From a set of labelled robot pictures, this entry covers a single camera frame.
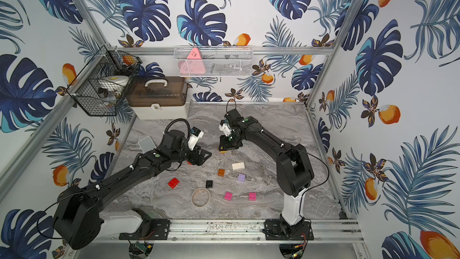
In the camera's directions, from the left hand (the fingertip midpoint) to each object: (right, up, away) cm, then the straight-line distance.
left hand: (205, 148), depth 81 cm
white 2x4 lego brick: (+15, -11, +10) cm, 21 cm away
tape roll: (-3, -23, +3) cm, 24 cm away
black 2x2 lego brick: (+1, -18, +5) cm, 19 cm away
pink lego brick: (+21, -22, +1) cm, 31 cm away
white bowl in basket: (-41, +30, -1) cm, 51 cm away
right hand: (+8, 0, +7) cm, 10 cm away
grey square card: (-36, -1, +20) cm, 41 cm away
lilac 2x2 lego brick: (+17, -15, +7) cm, 24 cm away
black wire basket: (-51, +25, -5) cm, 57 cm away
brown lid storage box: (-30, +26, +20) cm, 44 cm away
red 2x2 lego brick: (-16, -18, +7) cm, 25 cm away
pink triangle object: (-7, +41, +8) cm, 42 cm away
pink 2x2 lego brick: (+10, -22, +1) cm, 25 cm away
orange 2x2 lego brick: (+7, -13, +8) cm, 17 cm away
